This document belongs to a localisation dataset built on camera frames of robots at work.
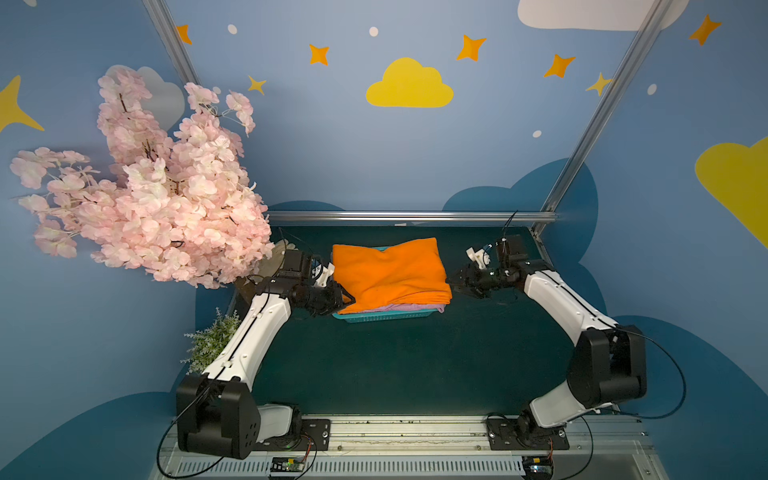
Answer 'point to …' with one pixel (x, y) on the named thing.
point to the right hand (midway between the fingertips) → (455, 280)
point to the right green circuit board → (537, 467)
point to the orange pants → (410, 272)
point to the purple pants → (409, 307)
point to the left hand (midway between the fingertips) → (350, 298)
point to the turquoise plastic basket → (381, 316)
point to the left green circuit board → (287, 464)
